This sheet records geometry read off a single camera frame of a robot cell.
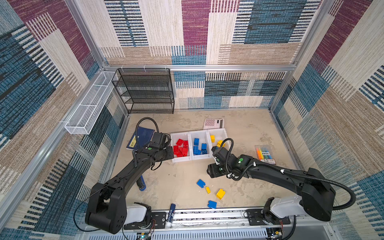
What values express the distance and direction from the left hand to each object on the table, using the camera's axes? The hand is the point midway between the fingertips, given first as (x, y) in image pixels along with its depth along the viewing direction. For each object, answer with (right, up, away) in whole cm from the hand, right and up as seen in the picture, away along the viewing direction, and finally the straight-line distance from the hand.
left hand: (170, 151), depth 86 cm
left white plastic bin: (+5, +2, +13) cm, 14 cm away
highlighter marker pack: (+57, -3, +8) cm, 58 cm away
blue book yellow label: (-23, +6, +17) cm, 29 cm away
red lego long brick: (+2, -1, +10) cm, 10 cm away
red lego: (+4, +4, +13) cm, 14 cm away
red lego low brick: (+8, +2, +13) cm, 15 cm away
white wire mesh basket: (-54, +19, +6) cm, 57 cm away
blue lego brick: (+17, -18, -2) cm, 25 cm away
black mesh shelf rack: (-21, +40, +22) cm, 50 cm away
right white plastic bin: (+31, +8, +17) cm, 36 cm away
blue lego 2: (+23, -26, -7) cm, 36 cm away
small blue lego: (+15, +4, +12) cm, 20 cm away
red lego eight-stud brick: (+7, -1, +8) cm, 10 cm away
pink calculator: (+28, +16, +22) cm, 39 cm away
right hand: (+24, -11, -5) cm, 27 cm away
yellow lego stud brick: (+26, +6, +13) cm, 30 cm away
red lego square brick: (+4, -4, +9) cm, 11 cm away
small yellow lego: (+21, -20, -5) cm, 29 cm away
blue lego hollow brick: (+20, -2, +10) cm, 22 cm away
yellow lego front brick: (+27, -21, -7) cm, 35 cm away
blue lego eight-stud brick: (+15, -2, +7) cm, 17 cm away
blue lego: (+20, +1, +10) cm, 23 cm away
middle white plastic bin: (+17, +2, +14) cm, 22 cm away
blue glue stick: (+2, -30, -14) cm, 33 cm away
